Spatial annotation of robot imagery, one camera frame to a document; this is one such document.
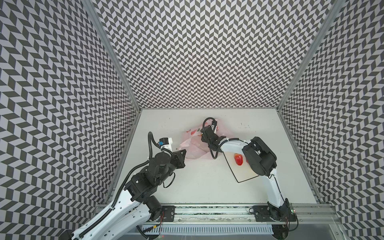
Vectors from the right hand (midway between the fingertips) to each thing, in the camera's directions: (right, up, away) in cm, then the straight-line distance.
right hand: (207, 136), depth 102 cm
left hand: (-11, -4, -32) cm, 34 cm away
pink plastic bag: (-10, -5, -8) cm, 14 cm away
